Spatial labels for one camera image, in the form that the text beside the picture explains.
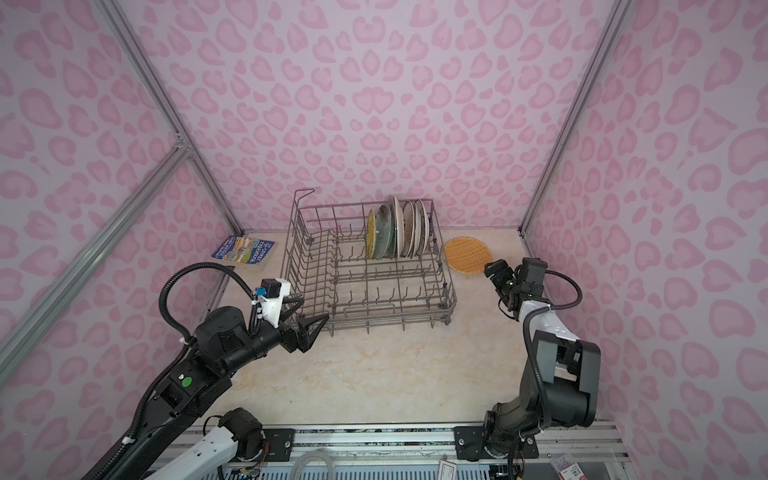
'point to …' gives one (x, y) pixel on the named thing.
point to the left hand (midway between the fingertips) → (315, 304)
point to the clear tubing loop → (297, 464)
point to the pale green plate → (382, 231)
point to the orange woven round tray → (467, 255)
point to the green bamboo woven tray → (371, 235)
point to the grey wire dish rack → (327, 271)
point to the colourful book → (245, 250)
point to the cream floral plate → (421, 229)
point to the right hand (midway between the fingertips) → (494, 269)
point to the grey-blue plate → (399, 228)
